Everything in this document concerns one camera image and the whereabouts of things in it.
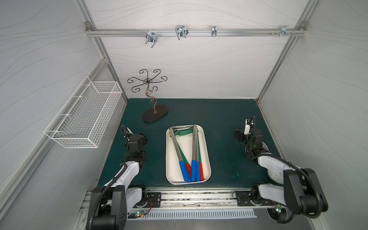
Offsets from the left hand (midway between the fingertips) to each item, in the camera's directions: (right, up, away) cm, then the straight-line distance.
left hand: (137, 135), depth 86 cm
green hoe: (+25, 0, +9) cm, 27 cm away
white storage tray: (+23, -23, -5) cm, 33 cm away
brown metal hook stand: (+4, +13, +24) cm, 27 cm away
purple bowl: (+80, -7, +2) cm, 80 cm away
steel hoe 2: (+28, -14, -1) cm, 31 cm away
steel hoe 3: (+35, -15, -4) cm, 38 cm away
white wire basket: (-20, +9, -18) cm, 28 cm away
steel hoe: (+28, -16, -6) cm, 33 cm away
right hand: (+68, +4, +3) cm, 68 cm away
